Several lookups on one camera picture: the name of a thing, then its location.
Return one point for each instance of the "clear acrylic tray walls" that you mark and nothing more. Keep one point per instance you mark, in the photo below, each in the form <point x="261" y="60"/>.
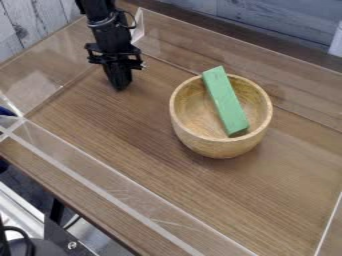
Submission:
<point x="100" y="147"/>

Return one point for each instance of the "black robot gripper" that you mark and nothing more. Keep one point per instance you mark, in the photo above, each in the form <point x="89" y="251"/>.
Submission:
<point x="112" y="50"/>

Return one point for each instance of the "blue object at left edge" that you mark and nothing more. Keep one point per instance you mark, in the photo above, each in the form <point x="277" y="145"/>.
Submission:
<point x="6" y="119"/>

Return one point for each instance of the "black table leg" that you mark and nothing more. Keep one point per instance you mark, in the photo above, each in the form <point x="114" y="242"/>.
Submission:
<point x="56" y="211"/>

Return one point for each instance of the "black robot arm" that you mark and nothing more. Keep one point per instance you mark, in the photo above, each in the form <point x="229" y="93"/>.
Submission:
<point x="96" y="10"/>

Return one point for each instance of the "black metal bracket with screw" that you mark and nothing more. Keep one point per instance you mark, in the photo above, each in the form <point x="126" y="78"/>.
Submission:
<point x="61" y="243"/>

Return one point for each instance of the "light wooden bowl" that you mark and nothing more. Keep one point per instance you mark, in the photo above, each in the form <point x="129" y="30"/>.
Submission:
<point x="196" y="124"/>

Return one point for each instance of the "green rectangular block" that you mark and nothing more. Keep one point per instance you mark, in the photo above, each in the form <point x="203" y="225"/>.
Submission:
<point x="225" y="102"/>

